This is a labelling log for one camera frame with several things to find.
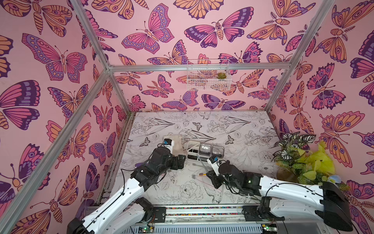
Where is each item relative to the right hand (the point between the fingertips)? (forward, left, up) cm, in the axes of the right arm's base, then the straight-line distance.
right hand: (207, 172), depth 77 cm
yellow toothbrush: (+2, +2, -9) cm, 9 cm away
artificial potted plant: (+5, -46, +4) cm, 47 cm away
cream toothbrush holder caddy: (+13, +5, 0) cm, 13 cm away
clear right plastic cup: (+19, -9, -10) cm, 23 cm away
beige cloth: (+20, +18, -10) cm, 29 cm away
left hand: (+7, +14, +6) cm, 17 cm away
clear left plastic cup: (+20, 0, -10) cm, 22 cm away
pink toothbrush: (+2, +4, -11) cm, 12 cm away
